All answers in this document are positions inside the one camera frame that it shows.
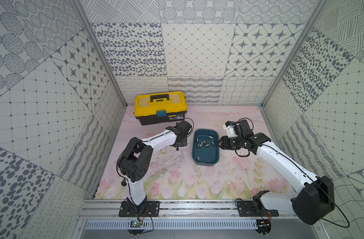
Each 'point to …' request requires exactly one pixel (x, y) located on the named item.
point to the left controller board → (135, 223)
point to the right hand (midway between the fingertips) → (219, 146)
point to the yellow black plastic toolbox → (160, 107)
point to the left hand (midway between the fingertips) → (181, 140)
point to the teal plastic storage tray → (205, 149)
